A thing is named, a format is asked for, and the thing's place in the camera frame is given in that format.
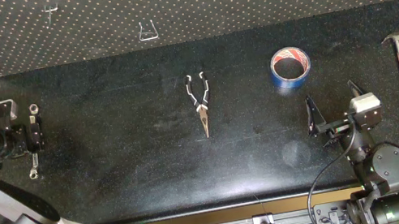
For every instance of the black and white pliers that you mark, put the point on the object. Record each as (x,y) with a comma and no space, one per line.
(202,107)

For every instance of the metal hook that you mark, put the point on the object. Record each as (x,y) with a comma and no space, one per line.
(49,11)
(149,37)

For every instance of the roll of blue tape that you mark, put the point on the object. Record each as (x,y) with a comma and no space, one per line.
(284,81)

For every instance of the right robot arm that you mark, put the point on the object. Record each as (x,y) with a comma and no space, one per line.
(392,166)

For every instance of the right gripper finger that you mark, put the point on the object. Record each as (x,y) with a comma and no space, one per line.
(355,89)
(314,114)

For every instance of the wrench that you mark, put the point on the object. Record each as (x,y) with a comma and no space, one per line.
(33,165)

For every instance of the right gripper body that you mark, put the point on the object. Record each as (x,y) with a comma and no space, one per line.
(334,127)

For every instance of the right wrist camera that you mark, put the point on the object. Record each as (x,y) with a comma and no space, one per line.
(365,107)

